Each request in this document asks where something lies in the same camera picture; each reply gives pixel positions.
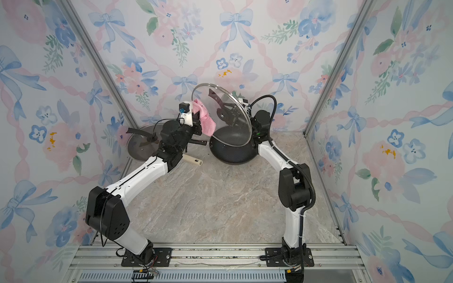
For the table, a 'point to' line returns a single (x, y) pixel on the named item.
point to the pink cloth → (207, 124)
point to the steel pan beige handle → (191, 160)
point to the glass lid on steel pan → (143, 142)
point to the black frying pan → (233, 145)
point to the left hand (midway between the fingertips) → (200, 110)
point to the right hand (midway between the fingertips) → (219, 106)
